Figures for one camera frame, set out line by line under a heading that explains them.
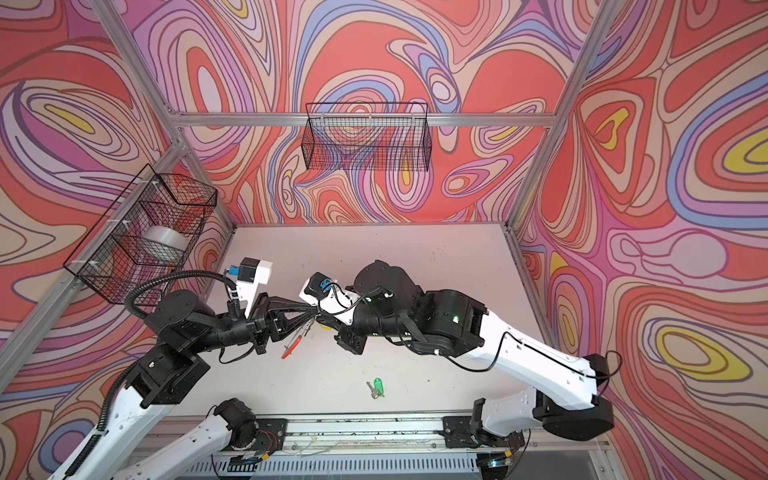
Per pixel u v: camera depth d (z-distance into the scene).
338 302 0.44
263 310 0.47
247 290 0.46
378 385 0.82
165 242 0.71
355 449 0.72
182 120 0.88
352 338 0.47
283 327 0.49
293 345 0.53
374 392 0.80
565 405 0.39
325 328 0.53
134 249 0.68
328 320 0.44
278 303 0.49
